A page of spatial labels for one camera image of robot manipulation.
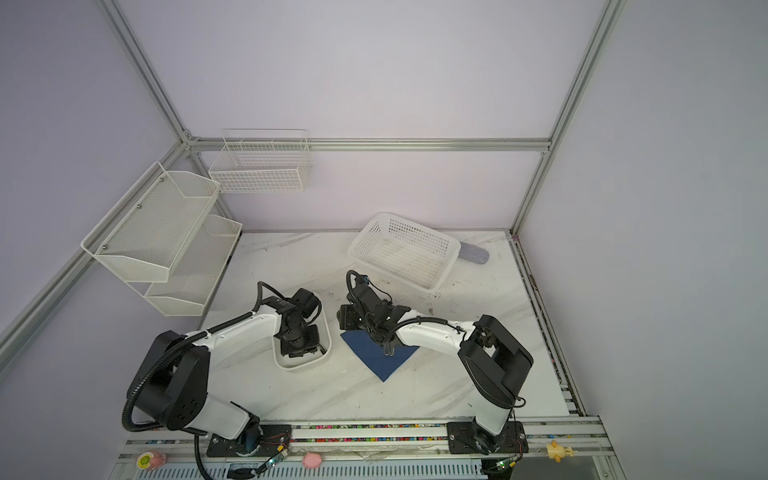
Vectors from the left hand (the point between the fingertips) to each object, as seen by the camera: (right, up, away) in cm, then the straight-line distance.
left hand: (310, 351), depth 86 cm
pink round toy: (+5, -21, -16) cm, 27 cm away
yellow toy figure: (+62, -17, -18) cm, 67 cm away
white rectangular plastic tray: (+2, -1, -5) cm, 6 cm away
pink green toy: (-31, -19, -18) cm, 41 cm away
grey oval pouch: (+55, +29, +26) cm, 67 cm away
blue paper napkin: (+18, -1, +3) cm, 18 cm away
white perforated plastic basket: (+29, +31, +29) cm, 51 cm away
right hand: (+9, +11, -1) cm, 14 cm away
